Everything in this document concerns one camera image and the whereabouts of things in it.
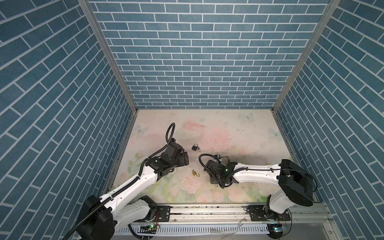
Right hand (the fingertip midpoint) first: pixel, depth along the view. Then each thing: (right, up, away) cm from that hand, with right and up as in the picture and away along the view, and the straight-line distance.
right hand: (210, 177), depth 85 cm
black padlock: (-10, +15, +14) cm, 23 cm away
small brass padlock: (-10, +2, +3) cm, 10 cm away
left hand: (-15, +12, -2) cm, 19 cm away
